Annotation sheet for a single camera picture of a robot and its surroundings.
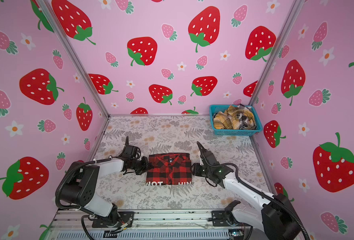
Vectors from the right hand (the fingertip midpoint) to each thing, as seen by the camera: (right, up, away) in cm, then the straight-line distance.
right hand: (191, 168), depth 83 cm
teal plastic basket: (+39, +23, +18) cm, 49 cm away
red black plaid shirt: (-13, -2, +5) cm, 14 cm away
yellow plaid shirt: (+29, +29, +22) cm, 46 cm away
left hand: (-23, -1, +8) cm, 24 cm away
